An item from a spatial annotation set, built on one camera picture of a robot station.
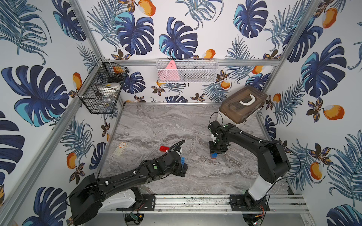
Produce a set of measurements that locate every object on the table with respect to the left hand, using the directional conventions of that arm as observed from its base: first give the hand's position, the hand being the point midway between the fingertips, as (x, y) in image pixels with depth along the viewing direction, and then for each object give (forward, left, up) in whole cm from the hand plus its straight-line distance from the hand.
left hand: (182, 164), depth 79 cm
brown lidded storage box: (+38, -36, +13) cm, 54 cm away
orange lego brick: (+9, -20, -8) cm, 23 cm away
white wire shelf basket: (+62, 0, +21) cm, 65 cm away
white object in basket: (+31, +44, +25) cm, 59 cm away
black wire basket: (+31, +50, +24) cm, 63 cm away
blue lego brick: (+9, -19, -5) cm, 22 cm away
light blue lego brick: (+6, 0, -8) cm, 10 cm away
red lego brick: (+12, +13, -7) cm, 19 cm away
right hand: (+11, -19, -4) cm, 23 cm away
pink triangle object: (+48, +11, +26) cm, 56 cm away
